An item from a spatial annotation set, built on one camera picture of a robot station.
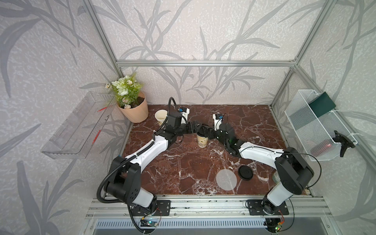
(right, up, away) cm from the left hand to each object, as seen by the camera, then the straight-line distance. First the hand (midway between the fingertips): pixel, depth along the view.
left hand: (197, 124), depth 84 cm
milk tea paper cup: (+3, -11, +5) cm, 12 cm away
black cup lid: (+3, -4, -2) cm, 5 cm away
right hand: (+6, -1, +4) cm, 7 cm away
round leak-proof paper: (+17, -32, +1) cm, 36 cm away
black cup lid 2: (+29, -28, +1) cm, 40 cm away
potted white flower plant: (-46, +17, +15) cm, 52 cm away
